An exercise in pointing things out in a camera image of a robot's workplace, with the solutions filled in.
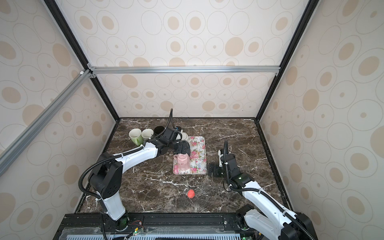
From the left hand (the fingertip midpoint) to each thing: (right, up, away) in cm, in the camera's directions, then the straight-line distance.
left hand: (186, 143), depth 90 cm
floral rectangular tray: (+7, -10, +8) cm, 14 cm away
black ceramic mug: (-19, +8, +8) cm, 22 cm away
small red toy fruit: (+3, -27, -9) cm, 28 cm away
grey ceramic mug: (-28, +6, +11) cm, 30 cm away
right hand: (+16, -12, -5) cm, 21 cm away
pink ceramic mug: (-2, -10, -5) cm, 11 cm away
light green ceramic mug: (-33, +4, +8) cm, 34 cm away
